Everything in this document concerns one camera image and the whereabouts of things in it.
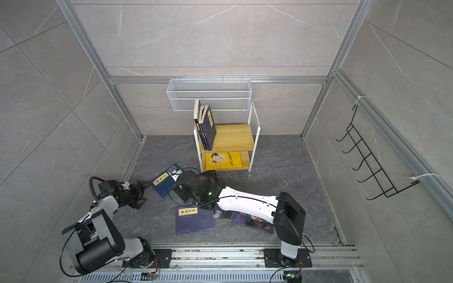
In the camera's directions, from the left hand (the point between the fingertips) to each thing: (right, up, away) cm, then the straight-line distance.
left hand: (150, 187), depth 88 cm
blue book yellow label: (+5, +1, +8) cm, 10 cm away
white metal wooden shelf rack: (+43, +21, -1) cm, 48 cm away
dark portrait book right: (+50, -15, -5) cm, 52 cm away
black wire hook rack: (+96, +7, -27) cm, 100 cm away
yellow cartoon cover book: (+37, +13, +13) cm, 41 cm away
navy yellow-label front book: (+23, -14, -5) cm, 27 cm away
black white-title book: (+37, -12, -4) cm, 39 cm away
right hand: (+20, +6, -13) cm, 25 cm away
